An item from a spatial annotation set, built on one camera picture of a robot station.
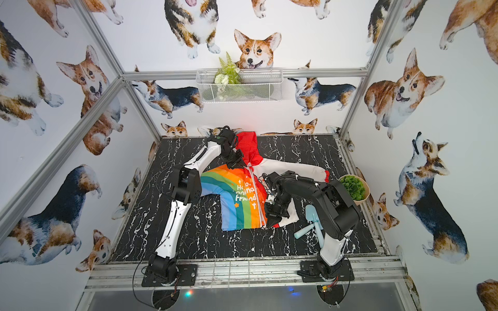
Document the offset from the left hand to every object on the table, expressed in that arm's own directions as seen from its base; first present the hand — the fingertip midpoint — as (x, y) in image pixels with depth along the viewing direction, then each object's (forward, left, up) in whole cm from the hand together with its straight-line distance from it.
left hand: (251, 161), depth 102 cm
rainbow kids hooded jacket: (-15, +5, -5) cm, 16 cm away
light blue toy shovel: (-28, -28, -4) cm, 40 cm away
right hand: (-33, -7, 0) cm, 34 cm away
